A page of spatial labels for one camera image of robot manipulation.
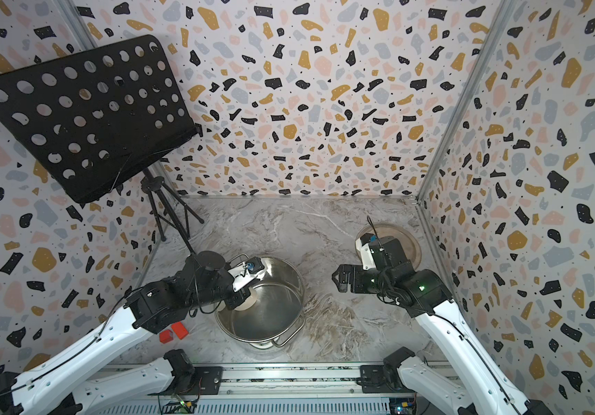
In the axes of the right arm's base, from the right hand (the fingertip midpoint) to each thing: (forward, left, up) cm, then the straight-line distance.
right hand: (345, 277), depth 70 cm
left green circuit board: (-28, +46, -25) cm, 59 cm away
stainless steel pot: (0, +22, -27) cm, 35 cm away
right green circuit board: (-26, -17, -25) cm, 40 cm away
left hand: (-1, +23, +1) cm, 23 cm away
